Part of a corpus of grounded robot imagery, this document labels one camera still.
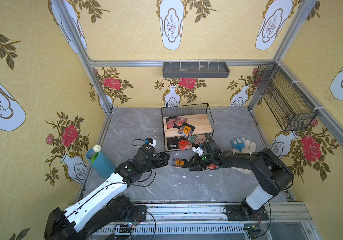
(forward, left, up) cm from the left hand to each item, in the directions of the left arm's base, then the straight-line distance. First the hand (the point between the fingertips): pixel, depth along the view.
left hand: (165, 157), depth 78 cm
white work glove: (+12, -55, -13) cm, 58 cm away
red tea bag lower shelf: (+15, -12, -13) cm, 23 cm away
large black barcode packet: (+17, -5, -14) cm, 22 cm away
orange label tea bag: (+3, -8, -13) cm, 16 cm away
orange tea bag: (+15, -12, +2) cm, 20 cm away
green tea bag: (+19, -18, -13) cm, 29 cm away
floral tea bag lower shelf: (+18, -21, -13) cm, 31 cm away
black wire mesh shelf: (+24, -22, +2) cm, 32 cm away
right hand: (-2, -11, -11) cm, 15 cm away
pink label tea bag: (+22, -6, +2) cm, 23 cm away
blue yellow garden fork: (+13, -47, -12) cm, 51 cm away
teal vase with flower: (-3, +31, +2) cm, 31 cm away
